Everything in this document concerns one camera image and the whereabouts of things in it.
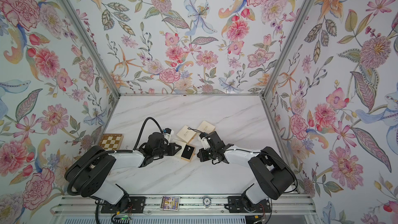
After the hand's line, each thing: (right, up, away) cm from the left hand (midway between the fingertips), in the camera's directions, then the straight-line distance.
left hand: (183, 148), depth 88 cm
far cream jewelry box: (+14, +10, +10) cm, 20 cm away
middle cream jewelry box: (+1, +6, +7) cm, 10 cm away
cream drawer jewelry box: (+2, -2, +2) cm, 3 cm away
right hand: (+8, -3, +2) cm, 9 cm away
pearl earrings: (+3, -1, +2) cm, 4 cm away
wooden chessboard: (-43, +3, +5) cm, 44 cm away
